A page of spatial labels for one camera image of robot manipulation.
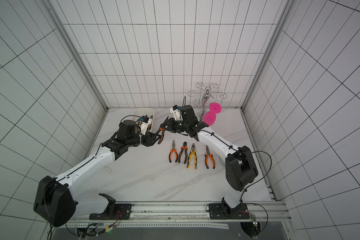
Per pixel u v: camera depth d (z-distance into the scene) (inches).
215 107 33.0
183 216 28.6
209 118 36.2
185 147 37.5
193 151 36.7
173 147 38.1
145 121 27.9
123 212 28.6
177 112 30.0
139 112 44.7
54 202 15.6
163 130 30.6
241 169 17.9
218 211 28.6
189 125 25.9
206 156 36.3
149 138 27.5
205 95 34.5
